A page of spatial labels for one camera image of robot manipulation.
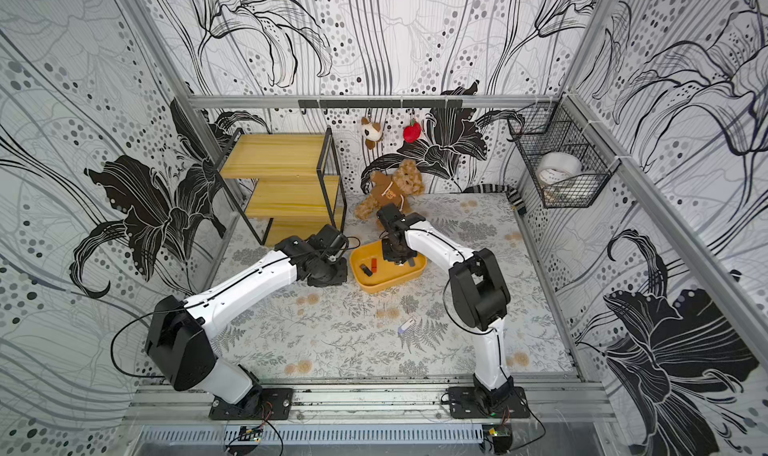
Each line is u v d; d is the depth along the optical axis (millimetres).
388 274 938
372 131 928
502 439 707
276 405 732
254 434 719
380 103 924
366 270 978
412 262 981
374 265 990
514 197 1187
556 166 712
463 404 717
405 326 858
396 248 796
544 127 959
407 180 1073
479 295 515
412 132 964
